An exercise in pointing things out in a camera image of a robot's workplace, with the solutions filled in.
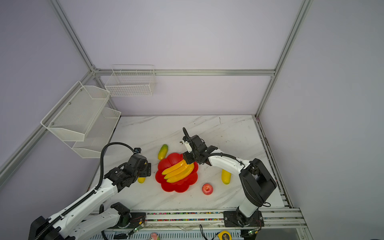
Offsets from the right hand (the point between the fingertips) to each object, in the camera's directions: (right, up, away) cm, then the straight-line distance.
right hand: (185, 154), depth 87 cm
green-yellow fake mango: (-15, 0, +8) cm, 17 cm away
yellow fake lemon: (+24, -12, -3) cm, 27 cm away
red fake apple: (+12, -17, -8) cm, 23 cm away
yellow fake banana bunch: (-4, -10, +1) cm, 11 cm away
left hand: (-25, -6, -6) cm, 26 cm away
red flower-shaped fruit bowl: (-2, -17, -3) cm, 18 cm away
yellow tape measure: (+20, -34, -19) cm, 44 cm away
